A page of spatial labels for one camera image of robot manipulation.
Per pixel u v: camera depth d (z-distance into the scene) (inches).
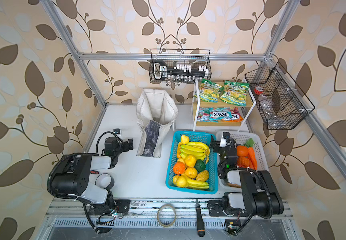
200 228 26.2
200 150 35.7
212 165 32.6
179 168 31.6
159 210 28.0
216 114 34.2
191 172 31.7
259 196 16.6
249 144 35.9
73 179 17.8
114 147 29.0
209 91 30.3
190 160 32.1
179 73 32.7
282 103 28.9
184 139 35.5
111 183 31.1
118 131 33.3
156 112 40.5
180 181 29.5
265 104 28.0
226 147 29.7
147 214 29.0
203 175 31.7
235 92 30.3
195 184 30.3
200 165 32.4
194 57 35.8
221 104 30.2
